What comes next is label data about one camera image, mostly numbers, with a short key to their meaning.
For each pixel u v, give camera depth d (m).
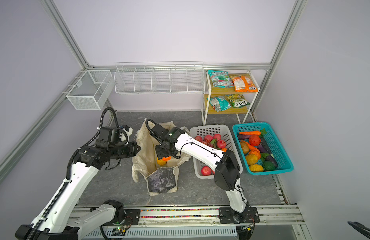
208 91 0.85
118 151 0.60
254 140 0.94
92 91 1.00
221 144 0.96
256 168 0.85
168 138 0.56
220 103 0.99
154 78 0.98
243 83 0.85
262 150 0.94
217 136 0.99
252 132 0.99
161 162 0.88
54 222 0.37
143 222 0.73
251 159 0.85
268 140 0.97
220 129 0.99
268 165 0.85
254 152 0.90
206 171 0.85
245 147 0.94
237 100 1.02
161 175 0.69
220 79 0.89
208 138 0.99
